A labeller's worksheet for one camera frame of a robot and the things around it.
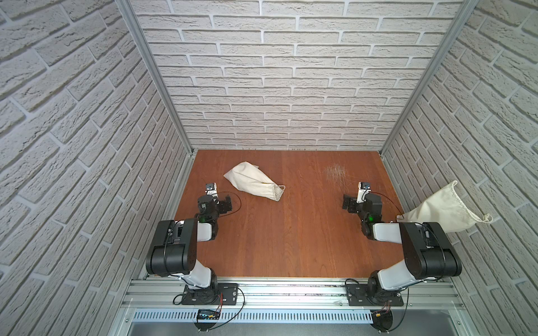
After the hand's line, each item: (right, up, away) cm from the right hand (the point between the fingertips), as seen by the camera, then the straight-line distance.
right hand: (350, 193), depth 95 cm
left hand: (-63, +1, 0) cm, 63 cm away
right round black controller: (+2, -40, -25) cm, 48 cm away
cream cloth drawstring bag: (-47, +6, +5) cm, 48 cm away
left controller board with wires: (-59, -42, -24) cm, 76 cm away
